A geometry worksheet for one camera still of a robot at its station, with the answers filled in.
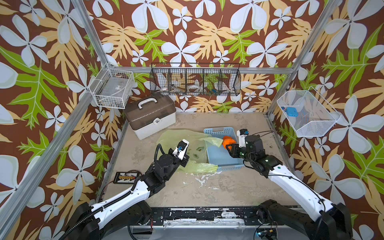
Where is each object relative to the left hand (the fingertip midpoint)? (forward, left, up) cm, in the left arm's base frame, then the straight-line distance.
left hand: (187, 143), depth 74 cm
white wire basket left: (+32, +45, +10) cm, 56 cm away
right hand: (+3, -22, -6) cm, 23 cm away
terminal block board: (-10, +37, -23) cm, 44 cm away
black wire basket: (+45, -17, +7) cm, 48 cm away
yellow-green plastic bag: (-10, -5, -1) cm, 11 cm away
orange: (+4, -22, -2) cm, 22 cm away
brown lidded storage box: (+24, +23, -4) cm, 33 cm away
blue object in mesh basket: (+21, -61, +1) cm, 65 cm away
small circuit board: (-35, -41, -25) cm, 60 cm away
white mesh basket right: (+17, -68, +4) cm, 70 cm away
